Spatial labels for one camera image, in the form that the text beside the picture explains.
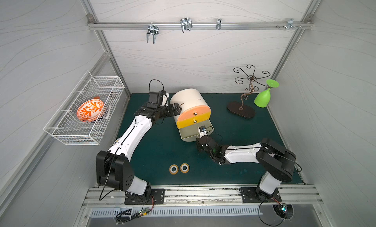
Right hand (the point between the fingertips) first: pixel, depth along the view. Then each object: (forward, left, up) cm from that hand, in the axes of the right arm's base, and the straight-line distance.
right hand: (198, 138), depth 89 cm
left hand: (+9, +13, +17) cm, 23 cm away
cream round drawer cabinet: (+20, +7, +15) cm, 26 cm away
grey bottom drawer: (+3, +3, +2) cm, 5 cm away
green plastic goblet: (+20, -39, +16) cm, 47 cm away
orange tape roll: (-18, +14, -5) cm, 23 cm away
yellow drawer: (+8, +3, +8) cm, 12 cm away
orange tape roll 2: (-17, +7, -5) cm, 19 cm away
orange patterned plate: (-3, +50, +30) cm, 59 cm away
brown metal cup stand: (+28, -32, -5) cm, 43 cm away
